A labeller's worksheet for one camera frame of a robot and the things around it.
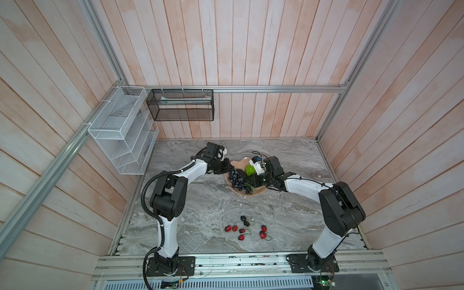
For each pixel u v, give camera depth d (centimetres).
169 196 53
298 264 73
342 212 48
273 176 73
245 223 84
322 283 71
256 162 84
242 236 80
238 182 91
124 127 73
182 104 103
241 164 103
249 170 95
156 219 53
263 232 82
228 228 83
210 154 78
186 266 73
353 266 75
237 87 96
